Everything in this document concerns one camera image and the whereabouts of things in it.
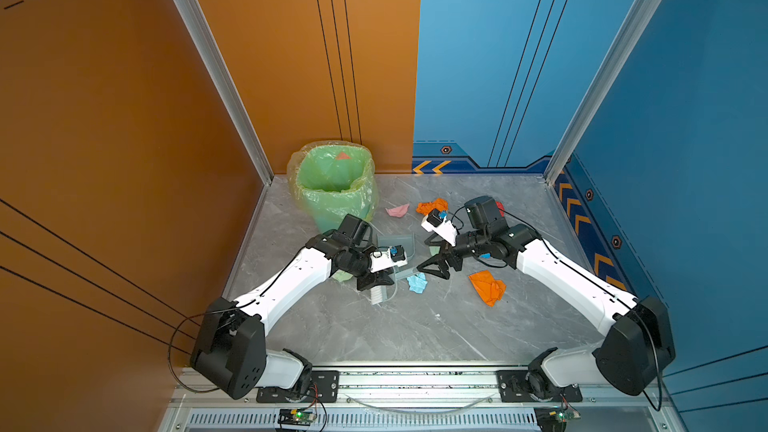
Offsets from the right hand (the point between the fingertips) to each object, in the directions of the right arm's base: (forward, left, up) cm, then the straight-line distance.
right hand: (423, 253), depth 76 cm
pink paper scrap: (+29, +6, -19) cm, 35 cm away
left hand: (-1, +9, -8) cm, 12 cm away
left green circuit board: (-32, +31, -21) cm, 50 cm away
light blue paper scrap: (0, +1, -18) cm, 18 cm away
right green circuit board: (-33, -30, -21) cm, 49 cm away
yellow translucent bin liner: (+21, +37, +6) cm, 43 cm away
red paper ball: (+30, -31, -18) cm, 47 cm away
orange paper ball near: (-1, -21, -19) cm, 28 cm away
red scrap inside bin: (+35, +24, +3) cm, 43 cm away
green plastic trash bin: (+34, +28, -8) cm, 45 cm away
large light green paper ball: (-7, +20, +2) cm, 21 cm away
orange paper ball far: (+30, -5, -17) cm, 35 cm away
